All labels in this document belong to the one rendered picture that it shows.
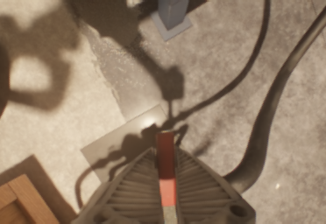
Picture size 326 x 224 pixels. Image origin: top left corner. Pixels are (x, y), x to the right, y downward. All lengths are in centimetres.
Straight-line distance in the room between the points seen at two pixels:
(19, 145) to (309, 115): 135
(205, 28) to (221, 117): 40
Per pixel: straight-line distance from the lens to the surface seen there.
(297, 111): 90
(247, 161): 25
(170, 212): 20
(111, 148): 69
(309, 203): 109
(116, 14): 75
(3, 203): 81
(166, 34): 68
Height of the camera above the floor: 63
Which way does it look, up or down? 86 degrees down
